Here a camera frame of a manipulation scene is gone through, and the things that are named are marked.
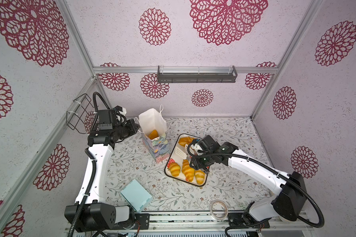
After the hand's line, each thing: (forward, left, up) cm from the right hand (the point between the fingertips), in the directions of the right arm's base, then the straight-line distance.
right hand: (192, 162), depth 78 cm
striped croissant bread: (+2, +10, -13) cm, 16 cm away
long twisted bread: (+23, +4, -13) cm, 27 cm away
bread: (+25, +26, -8) cm, 37 cm away
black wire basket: (+14, +60, +20) cm, 65 cm away
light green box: (-14, +31, -15) cm, 37 cm away
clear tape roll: (-19, -14, -16) cm, 29 cm away
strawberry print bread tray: (+10, +11, -14) cm, 20 cm away
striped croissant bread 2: (-2, -5, -12) cm, 13 cm away
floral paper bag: (+29, +25, +2) cm, 38 cm away
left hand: (+10, +27, +15) cm, 33 cm away
